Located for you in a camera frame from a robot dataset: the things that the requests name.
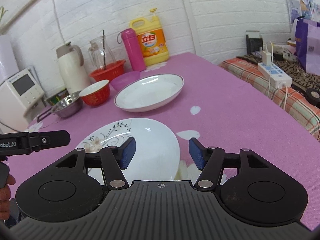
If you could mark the black tape roll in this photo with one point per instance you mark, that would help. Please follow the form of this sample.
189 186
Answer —
313 96

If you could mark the green tin box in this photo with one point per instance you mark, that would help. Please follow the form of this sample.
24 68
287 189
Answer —
56 96

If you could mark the person's left hand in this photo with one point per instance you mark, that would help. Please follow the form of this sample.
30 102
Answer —
5 195

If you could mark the white power strip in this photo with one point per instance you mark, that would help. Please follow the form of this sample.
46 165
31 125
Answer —
278 78

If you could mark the yellow detergent bottle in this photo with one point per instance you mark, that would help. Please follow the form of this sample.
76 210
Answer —
151 39

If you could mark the pink thermos bottle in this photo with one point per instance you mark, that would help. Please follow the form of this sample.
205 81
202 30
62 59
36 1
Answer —
131 43

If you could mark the floral white plate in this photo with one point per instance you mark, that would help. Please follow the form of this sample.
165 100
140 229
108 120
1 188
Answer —
157 153

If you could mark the white thermos jug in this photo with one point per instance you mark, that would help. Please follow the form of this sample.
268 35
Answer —
71 67

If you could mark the stainless steel bowl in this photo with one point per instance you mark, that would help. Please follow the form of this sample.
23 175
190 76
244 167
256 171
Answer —
68 106

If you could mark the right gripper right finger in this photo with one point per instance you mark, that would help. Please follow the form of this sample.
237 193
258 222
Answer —
211 161

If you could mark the plaid cloth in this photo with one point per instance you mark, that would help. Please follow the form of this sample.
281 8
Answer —
296 105

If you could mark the clear glass pitcher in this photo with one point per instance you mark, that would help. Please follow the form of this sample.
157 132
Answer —
100 53

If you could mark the gold-rimmed white oval plate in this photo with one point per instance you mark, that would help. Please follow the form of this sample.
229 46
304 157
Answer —
149 93

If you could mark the leopard print cloth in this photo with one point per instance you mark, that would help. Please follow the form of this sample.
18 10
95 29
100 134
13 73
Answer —
301 80

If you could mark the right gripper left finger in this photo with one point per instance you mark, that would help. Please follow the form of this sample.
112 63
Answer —
113 160

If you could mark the red plastic basket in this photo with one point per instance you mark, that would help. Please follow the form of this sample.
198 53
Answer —
112 71

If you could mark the red and white bowl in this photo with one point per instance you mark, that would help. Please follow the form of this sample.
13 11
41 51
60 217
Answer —
96 94

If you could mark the purple paper bag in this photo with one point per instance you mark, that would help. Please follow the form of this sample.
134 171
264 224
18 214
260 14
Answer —
307 45

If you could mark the purple tablecloth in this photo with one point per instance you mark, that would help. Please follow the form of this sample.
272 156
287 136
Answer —
219 110

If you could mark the white appliance with screen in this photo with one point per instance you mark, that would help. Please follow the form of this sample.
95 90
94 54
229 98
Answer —
21 101

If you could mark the purple plastic bowl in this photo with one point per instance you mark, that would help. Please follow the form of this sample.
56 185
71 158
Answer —
125 79

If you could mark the black box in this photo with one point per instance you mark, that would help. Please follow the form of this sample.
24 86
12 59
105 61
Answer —
254 41

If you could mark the white charger plug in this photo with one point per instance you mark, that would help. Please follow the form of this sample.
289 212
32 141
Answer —
267 54

